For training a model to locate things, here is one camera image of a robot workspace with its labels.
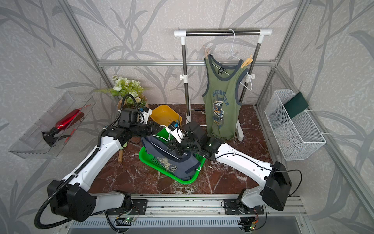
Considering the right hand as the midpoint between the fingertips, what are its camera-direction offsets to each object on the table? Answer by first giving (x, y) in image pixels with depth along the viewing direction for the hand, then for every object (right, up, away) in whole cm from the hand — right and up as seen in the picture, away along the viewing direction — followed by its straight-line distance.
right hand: (166, 144), depth 69 cm
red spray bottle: (-48, +5, -8) cm, 49 cm away
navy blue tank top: (+7, -11, +1) cm, 14 cm away
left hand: (-5, +7, +8) cm, 12 cm away
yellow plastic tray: (-11, +15, +42) cm, 46 cm away
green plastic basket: (-16, -9, +15) cm, 24 cm away
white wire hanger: (+15, -12, 0) cm, 20 cm away
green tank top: (+30, +17, +13) cm, 37 cm away
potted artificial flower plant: (-31, +32, +20) cm, 48 cm away
